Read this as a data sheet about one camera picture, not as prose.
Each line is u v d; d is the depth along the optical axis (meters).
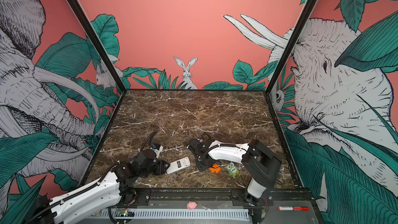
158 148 0.76
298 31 0.85
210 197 0.76
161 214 0.70
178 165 0.83
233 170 0.82
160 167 0.72
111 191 0.54
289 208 0.71
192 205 0.70
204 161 0.72
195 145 0.69
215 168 0.72
